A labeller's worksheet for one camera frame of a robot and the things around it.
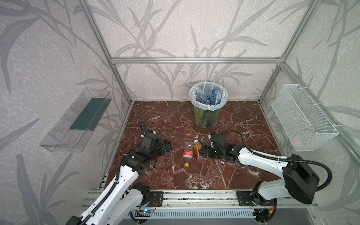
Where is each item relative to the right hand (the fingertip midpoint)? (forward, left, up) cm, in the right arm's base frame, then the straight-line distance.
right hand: (203, 148), depth 85 cm
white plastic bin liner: (+38, -5, +17) cm, 42 cm away
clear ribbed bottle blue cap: (+28, -10, +18) cm, 35 cm away
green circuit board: (-31, +30, -7) cm, 43 cm away
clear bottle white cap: (+33, -1, +12) cm, 35 cm away
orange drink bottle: (+2, +3, -3) cm, 5 cm away
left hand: (0, +20, +9) cm, 22 cm away
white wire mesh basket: (-2, -45, +27) cm, 52 cm away
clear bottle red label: (-2, +9, -2) cm, 10 cm away
